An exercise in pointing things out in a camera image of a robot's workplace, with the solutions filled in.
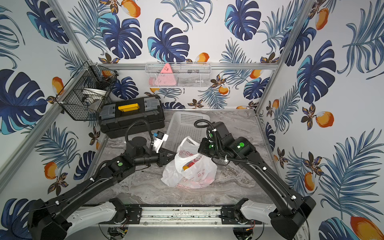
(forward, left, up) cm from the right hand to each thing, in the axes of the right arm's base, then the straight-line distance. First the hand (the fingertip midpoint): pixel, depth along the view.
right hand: (198, 147), depth 70 cm
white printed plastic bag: (-9, +4, -4) cm, 11 cm away
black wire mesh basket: (+27, +64, +8) cm, 70 cm away
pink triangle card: (+43, +19, +10) cm, 48 cm away
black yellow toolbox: (+25, +52, -7) cm, 58 cm away
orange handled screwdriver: (-9, +6, -3) cm, 11 cm away
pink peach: (-9, -5, -19) cm, 22 cm away
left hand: (-3, +10, 0) cm, 10 cm away
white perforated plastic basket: (+35, +12, -23) cm, 44 cm away
